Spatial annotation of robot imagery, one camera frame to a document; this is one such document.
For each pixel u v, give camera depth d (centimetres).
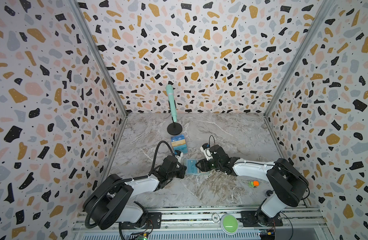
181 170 87
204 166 78
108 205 42
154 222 73
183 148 97
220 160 70
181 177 78
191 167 91
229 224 72
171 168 70
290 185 46
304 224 76
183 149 98
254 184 84
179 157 81
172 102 88
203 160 80
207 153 79
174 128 110
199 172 90
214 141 107
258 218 66
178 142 99
